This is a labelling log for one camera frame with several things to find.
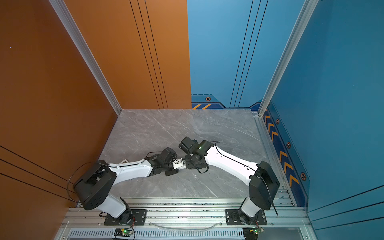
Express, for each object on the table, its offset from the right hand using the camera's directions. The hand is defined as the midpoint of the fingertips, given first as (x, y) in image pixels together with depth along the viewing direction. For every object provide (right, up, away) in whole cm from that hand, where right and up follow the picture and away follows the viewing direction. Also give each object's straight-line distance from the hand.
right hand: (189, 166), depth 79 cm
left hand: (-8, -1, +12) cm, 15 cm away
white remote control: (-6, +2, -1) cm, 6 cm away
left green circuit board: (-32, -29, -8) cm, 44 cm away
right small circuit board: (+32, -28, -10) cm, 44 cm away
